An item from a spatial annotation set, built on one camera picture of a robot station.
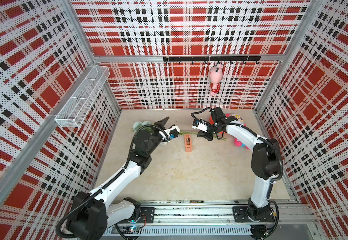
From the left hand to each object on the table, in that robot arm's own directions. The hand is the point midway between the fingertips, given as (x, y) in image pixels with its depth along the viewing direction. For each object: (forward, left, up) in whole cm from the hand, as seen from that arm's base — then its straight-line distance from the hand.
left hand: (171, 119), depth 75 cm
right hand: (+4, -17, -18) cm, 25 cm away
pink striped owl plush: (+20, -47, -25) cm, 57 cm away
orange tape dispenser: (+2, -9, -26) cm, 28 cm away
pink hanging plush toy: (+31, -26, +5) cm, 41 cm away
